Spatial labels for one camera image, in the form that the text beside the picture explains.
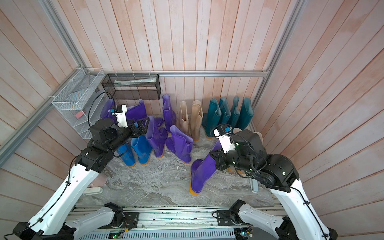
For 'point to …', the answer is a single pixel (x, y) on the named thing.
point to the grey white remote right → (254, 185)
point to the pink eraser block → (79, 114)
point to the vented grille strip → (223, 234)
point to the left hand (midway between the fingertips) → (142, 121)
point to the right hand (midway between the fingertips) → (209, 152)
